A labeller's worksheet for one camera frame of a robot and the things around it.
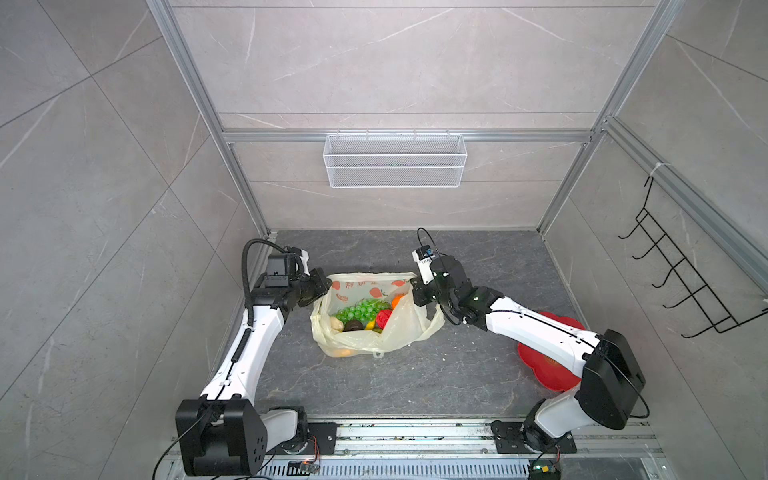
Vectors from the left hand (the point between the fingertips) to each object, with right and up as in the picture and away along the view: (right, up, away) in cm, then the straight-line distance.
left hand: (331, 274), depth 81 cm
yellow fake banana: (+10, -16, +9) cm, 21 cm away
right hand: (+22, -1, +2) cm, 22 cm away
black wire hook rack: (+84, +2, -14) cm, 85 cm away
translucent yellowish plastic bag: (+22, -14, +2) cm, 26 cm away
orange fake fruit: (+18, -8, +4) cm, 20 cm away
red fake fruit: (+14, -14, +9) cm, 21 cm away
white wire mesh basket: (+18, +38, +20) cm, 46 cm away
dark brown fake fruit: (+5, -16, +9) cm, 19 cm away
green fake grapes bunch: (+8, -12, +9) cm, 17 cm away
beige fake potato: (0, -16, +6) cm, 17 cm away
